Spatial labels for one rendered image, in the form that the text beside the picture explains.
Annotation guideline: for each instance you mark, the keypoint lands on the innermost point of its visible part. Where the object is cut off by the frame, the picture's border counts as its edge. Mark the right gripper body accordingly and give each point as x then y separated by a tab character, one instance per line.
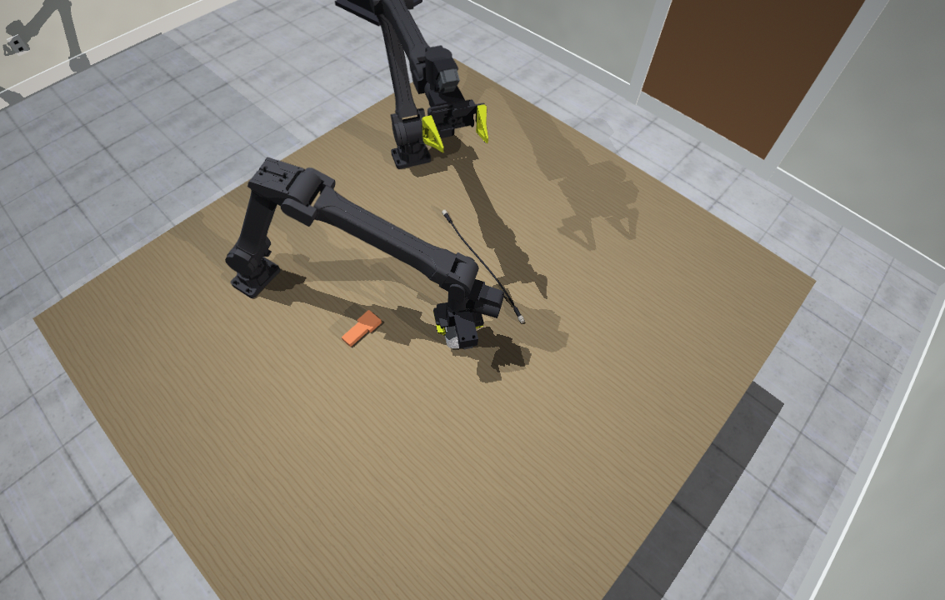
441	319

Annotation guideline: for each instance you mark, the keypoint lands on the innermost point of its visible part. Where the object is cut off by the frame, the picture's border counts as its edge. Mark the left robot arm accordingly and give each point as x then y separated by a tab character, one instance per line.
441	74

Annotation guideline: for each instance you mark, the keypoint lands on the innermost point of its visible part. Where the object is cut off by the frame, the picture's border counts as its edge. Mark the orange stepped block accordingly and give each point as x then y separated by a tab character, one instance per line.
366	323

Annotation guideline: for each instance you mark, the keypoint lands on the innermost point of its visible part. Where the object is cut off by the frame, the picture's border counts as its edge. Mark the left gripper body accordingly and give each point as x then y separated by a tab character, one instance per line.
447	117

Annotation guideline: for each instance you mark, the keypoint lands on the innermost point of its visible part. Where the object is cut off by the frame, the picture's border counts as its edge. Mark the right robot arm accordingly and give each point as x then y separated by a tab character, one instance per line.
294	189

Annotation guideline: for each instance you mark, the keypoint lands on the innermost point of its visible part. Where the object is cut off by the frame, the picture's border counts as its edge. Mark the white cylinder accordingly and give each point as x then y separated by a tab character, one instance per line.
451	337

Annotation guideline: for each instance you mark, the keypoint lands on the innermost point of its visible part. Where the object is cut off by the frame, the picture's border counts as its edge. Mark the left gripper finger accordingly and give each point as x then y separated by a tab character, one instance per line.
481	123
428	130

